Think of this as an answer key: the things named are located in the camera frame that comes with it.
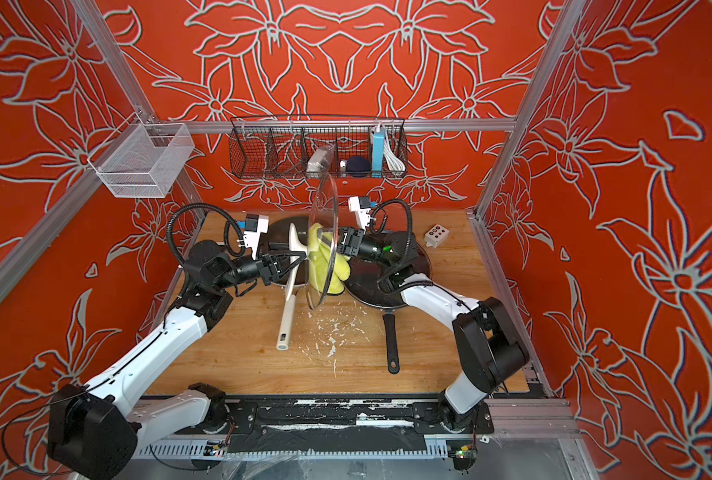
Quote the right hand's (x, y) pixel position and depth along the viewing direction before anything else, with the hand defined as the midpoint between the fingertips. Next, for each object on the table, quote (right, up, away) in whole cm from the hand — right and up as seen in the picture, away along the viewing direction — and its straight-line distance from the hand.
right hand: (312, 241), depth 63 cm
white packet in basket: (-2, +25, +29) cm, 38 cm away
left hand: (-2, -3, +2) cm, 4 cm away
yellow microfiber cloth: (+3, -6, +6) cm, 9 cm away
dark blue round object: (+10, +25, +35) cm, 44 cm away
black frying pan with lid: (+12, -17, +39) cm, 44 cm away
